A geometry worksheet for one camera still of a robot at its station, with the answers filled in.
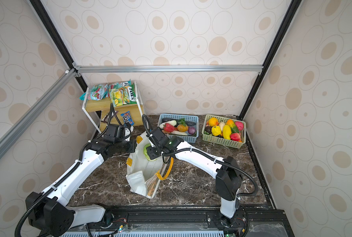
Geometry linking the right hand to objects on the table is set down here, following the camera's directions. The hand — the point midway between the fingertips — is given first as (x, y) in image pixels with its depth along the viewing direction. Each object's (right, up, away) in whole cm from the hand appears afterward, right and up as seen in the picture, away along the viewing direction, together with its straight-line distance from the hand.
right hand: (151, 151), depth 80 cm
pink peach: (+58, +15, +23) cm, 64 cm away
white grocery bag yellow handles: (-1, -9, -12) cm, 15 cm away
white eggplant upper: (+11, +17, +27) cm, 33 cm away
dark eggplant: (+22, +17, +33) cm, 43 cm away
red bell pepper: (+7, +13, +26) cm, 30 cm away
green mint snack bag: (-11, +31, +3) cm, 33 cm away
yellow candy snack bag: (-17, +29, 0) cm, 34 cm away
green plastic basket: (+39, +5, +20) cm, 45 cm away
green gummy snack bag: (-30, +33, +2) cm, 44 cm away
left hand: (-6, +5, -1) cm, 8 cm away
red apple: (+52, +7, +17) cm, 55 cm away
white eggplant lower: (+13, +10, +26) cm, 30 cm away
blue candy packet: (-19, +22, +17) cm, 33 cm away
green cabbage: (-2, -1, -2) cm, 3 cm away
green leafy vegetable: (+18, +18, +30) cm, 39 cm away
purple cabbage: (+24, +11, +26) cm, 38 cm away
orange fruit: (+40, +18, +27) cm, 51 cm away
